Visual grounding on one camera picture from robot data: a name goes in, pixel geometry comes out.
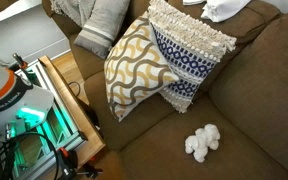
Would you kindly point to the blue white fringed pillow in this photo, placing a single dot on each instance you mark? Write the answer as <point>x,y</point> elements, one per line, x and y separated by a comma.
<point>190,58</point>

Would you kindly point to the yellow grey wavy pattern pillow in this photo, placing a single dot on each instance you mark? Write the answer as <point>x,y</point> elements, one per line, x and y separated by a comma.
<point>134,75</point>

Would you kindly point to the brown fabric sofa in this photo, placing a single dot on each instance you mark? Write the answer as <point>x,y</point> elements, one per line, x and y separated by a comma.
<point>254,83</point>

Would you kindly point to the white plush toy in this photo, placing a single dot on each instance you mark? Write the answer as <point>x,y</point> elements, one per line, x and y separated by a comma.
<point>201,143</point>

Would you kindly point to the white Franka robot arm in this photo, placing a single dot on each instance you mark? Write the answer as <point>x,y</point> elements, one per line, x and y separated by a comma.
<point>4,91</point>

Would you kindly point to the white crumpled cloth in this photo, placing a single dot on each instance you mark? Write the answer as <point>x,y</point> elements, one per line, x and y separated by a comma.
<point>224,10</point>

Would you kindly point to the grey striped pillow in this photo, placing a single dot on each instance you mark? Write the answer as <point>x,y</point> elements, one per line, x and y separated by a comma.
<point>100,31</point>

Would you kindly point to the wooden table board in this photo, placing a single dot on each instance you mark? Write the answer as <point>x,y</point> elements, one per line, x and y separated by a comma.
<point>81,121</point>

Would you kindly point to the aluminium profile frame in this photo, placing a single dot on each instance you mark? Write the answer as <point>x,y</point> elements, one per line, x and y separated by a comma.
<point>71,139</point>

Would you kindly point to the orange black bar clamp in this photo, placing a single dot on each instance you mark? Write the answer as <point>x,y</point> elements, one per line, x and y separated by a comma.
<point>20,62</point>
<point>65,160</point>

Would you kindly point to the grey knit blanket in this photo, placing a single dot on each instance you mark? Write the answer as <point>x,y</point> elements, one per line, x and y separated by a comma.
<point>72,10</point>

